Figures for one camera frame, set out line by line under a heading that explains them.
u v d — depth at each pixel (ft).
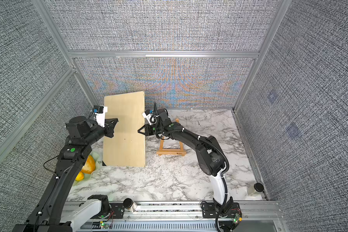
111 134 2.07
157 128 2.45
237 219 2.26
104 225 2.29
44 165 2.45
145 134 2.51
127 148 2.79
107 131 2.04
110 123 2.03
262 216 2.38
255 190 2.36
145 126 2.59
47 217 1.24
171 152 3.08
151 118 2.59
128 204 2.26
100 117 1.95
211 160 1.73
